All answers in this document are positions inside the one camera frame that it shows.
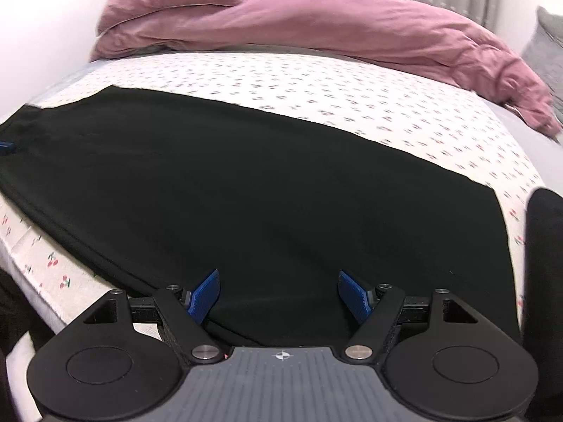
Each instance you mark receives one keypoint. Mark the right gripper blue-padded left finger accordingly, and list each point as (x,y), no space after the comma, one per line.
(121,358)

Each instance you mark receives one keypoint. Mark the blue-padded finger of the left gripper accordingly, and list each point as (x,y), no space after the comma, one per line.
(7,147)

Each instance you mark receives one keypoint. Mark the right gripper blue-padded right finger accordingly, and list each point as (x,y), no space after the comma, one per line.
(438,357)

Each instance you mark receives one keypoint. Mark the black pants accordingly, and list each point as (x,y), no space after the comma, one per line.
(151,189)

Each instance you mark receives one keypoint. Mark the folded black garment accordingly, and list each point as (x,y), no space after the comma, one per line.
(543,288)

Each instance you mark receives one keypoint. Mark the cherry print bed sheet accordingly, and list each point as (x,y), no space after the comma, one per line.
(447,126)

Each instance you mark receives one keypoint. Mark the light grey bed sheet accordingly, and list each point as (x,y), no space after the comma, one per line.
(545,154)

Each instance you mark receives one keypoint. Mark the pink duvet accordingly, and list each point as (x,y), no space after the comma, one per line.
(402,35)

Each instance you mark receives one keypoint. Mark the grey quilted blanket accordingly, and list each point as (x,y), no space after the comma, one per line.
(544,52)

